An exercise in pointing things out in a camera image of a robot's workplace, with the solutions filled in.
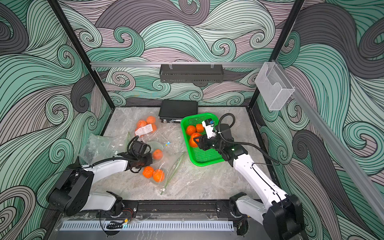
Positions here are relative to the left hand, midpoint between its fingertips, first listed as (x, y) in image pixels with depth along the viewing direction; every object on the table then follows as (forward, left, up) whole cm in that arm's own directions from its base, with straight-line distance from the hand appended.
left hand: (152, 158), depth 90 cm
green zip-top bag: (-1, -8, 0) cm, 8 cm away
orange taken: (+18, -24, +6) cm, 31 cm away
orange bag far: (+1, -4, +4) cm, 6 cm away
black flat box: (+38, -10, +3) cm, 39 cm away
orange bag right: (-12, -7, +6) cm, 15 cm away
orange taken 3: (0, -25, +19) cm, 31 cm away
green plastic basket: (+2, -29, -1) cm, 29 cm away
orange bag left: (-10, 0, +4) cm, 11 cm away
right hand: (+4, -28, +19) cm, 34 cm away
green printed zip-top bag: (+8, +38, -2) cm, 39 cm away
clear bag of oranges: (+19, +6, +7) cm, 21 cm away
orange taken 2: (+21, -30, +4) cm, 37 cm away
